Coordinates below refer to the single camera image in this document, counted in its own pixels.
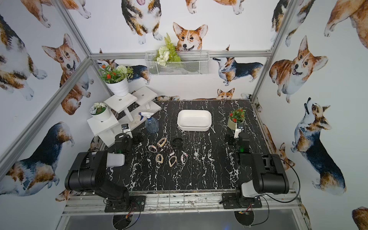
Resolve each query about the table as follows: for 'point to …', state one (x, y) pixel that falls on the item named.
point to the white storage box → (194, 120)
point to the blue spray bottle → (152, 125)
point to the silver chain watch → (196, 154)
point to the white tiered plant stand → (131, 109)
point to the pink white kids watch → (184, 157)
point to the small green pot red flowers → (236, 116)
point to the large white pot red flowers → (116, 78)
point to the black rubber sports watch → (177, 143)
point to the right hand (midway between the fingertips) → (233, 130)
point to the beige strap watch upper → (160, 145)
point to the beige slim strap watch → (173, 161)
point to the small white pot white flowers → (100, 111)
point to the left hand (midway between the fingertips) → (133, 128)
